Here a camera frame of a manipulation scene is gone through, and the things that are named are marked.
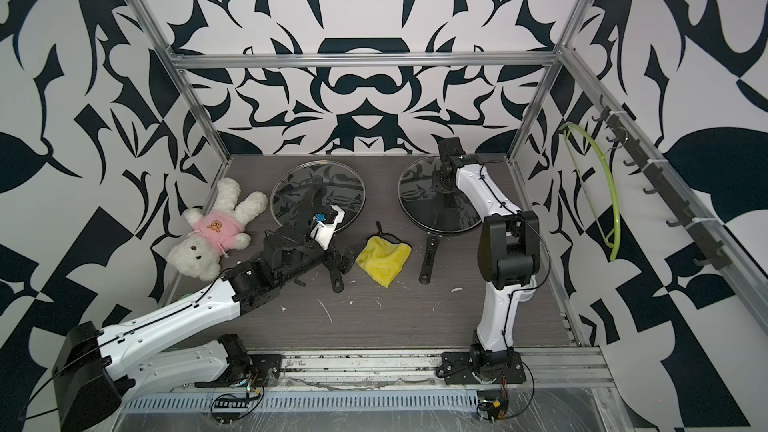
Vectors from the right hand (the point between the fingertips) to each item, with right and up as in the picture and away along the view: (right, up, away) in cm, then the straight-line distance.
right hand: (445, 179), depth 96 cm
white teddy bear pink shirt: (-70, -16, -6) cm, 72 cm away
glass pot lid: (-4, -8, +3) cm, 10 cm away
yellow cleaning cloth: (-19, -24, -8) cm, 32 cm away
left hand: (-28, -11, -23) cm, 38 cm away
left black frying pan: (-38, -6, -5) cm, 39 cm away
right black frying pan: (-5, -19, -9) cm, 22 cm away
